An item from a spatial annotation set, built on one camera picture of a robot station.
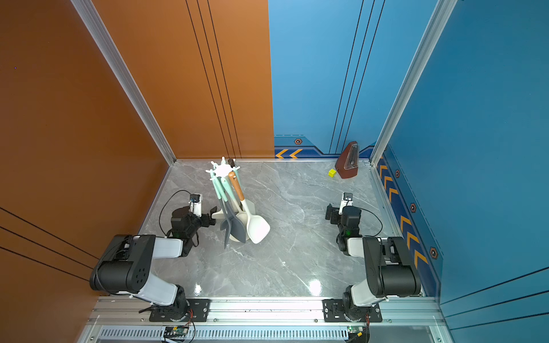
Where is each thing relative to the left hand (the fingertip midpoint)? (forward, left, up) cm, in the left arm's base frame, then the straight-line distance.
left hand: (206, 203), depth 95 cm
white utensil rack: (-11, -17, +13) cm, 24 cm away
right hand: (0, -60, 0) cm, 60 cm away
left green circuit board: (-46, +1, -8) cm, 46 cm away
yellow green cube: (+23, -60, -5) cm, 65 cm away
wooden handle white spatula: (-14, -25, +6) cm, 29 cm away
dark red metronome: (+24, -67, +1) cm, 71 cm away
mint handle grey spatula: (-16, -18, +9) cm, 26 cm away
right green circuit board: (-45, -60, -9) cm, 75 cm away
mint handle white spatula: (-12, -20, +10) cm, 25 cm away
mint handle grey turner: (-17, -15, +12) cm, 26 cm away
